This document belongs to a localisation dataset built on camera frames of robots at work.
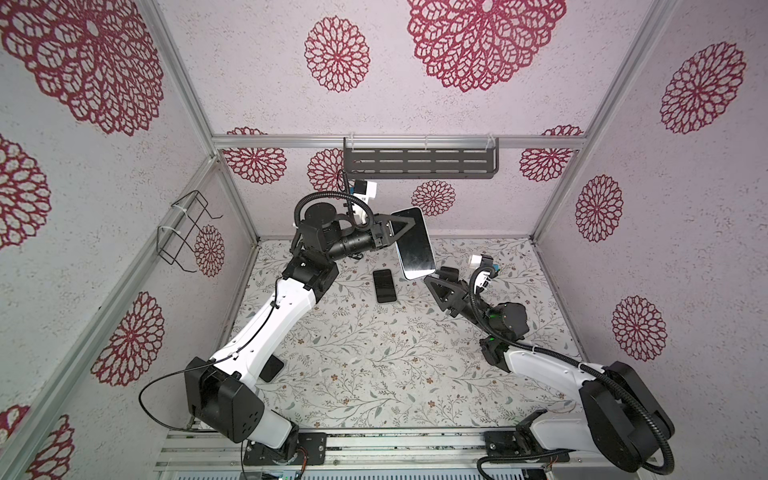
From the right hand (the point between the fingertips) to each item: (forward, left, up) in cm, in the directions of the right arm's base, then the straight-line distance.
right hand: (428, 276), depth 65 cm
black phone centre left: (+22, +11, -34) cm, 43 cm away
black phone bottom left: (-8, +43, -34) cm, 56 cm away
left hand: (+6, +4, +9) cm, 11 cm away
